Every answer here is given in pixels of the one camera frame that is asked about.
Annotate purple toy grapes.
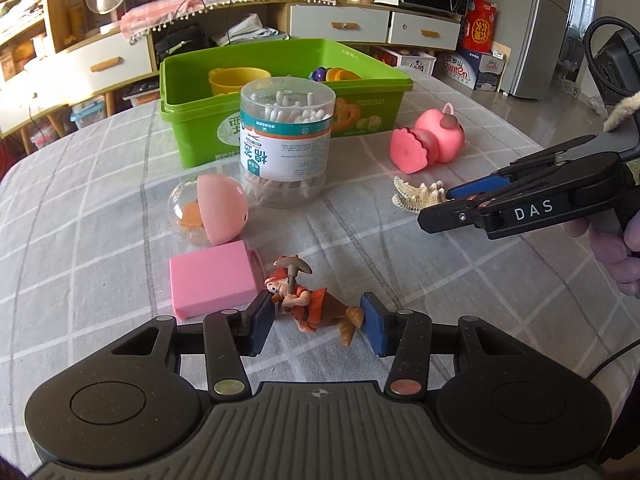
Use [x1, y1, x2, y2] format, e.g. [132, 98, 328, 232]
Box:
[309, 66, 328, 82]

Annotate pink pig toy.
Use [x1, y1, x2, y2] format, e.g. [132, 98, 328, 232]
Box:
[390, 103, 465, 174]

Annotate tan starfish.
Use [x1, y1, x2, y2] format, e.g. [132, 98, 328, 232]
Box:
[392, 176, 447, 214]

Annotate red white cardboard box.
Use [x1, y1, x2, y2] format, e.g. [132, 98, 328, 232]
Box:
[369, 46, 436, 75]

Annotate green plastic storage bin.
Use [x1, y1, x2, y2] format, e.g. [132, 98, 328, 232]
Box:
[160, 39, 413, 168]

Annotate clear cotton swab jar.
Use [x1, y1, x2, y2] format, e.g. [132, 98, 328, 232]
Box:
[240, 77, 336, 208]

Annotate white wooden tv cabinet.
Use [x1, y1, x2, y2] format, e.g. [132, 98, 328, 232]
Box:
[0, 0, 464, 137]

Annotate clear plastic storage box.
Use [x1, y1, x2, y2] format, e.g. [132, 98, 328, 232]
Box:
[70, 96, 106, 129]

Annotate black bag on shelf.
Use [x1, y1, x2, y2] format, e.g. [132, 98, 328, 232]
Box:
[154, 23, 216, 62]

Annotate grey checked table cloth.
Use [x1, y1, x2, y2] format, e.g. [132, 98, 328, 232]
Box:
[1, 102, 639, 471]

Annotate orange miner figurine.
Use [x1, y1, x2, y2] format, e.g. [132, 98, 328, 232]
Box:
[264, 255, 364, 347]

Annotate red printed bag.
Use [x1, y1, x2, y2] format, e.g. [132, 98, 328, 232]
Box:
[458, 0, 498, 53]

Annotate pink sponge block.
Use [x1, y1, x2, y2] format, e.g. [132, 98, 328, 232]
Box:
[169, 240, 265, 320]

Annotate pink lace cloth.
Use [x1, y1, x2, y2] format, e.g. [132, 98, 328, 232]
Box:
[119, 0, 337, 44]

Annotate silver refrigerator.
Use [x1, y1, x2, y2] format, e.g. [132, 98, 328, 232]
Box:
[488, 0, 570, 100]

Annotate person right hand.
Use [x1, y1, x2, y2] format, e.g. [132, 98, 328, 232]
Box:
[564, 214, 640, 296]

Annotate orange pumpkin toy bowl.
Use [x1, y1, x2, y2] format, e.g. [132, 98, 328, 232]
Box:
[324, 67, 361, 82]

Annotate yellow toy pot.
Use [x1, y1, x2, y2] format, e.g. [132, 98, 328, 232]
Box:
[208, 67, 271, 96]

